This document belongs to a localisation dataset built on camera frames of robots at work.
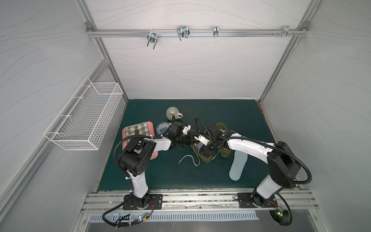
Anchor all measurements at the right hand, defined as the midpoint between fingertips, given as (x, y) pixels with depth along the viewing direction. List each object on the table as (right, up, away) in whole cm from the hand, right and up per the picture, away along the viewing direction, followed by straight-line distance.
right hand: (204, 147), depth 87 cm
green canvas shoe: (+2, -6, -4) cm, 7 cm away
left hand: (-2, +4, 0) cm, 4 cm away
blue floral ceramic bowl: (-29, +11, +14) cm, 34 cm away
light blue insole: (-3, +1, 0) cm, 3 cm away
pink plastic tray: (-36, +9, +14) cm, 40 cm away
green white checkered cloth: (-42, +9, +14) cm, 45 cm away
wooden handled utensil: (-46, +8, +12) cm, 48 cm away
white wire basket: (-61, +16, -19) cm, 66 cm away
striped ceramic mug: (-22, +23, +24) cm, 40 cm away
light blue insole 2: (+23, -7, +1) cm, 24 cm away
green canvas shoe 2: (+12, -3, 0) cm, 12 cm away
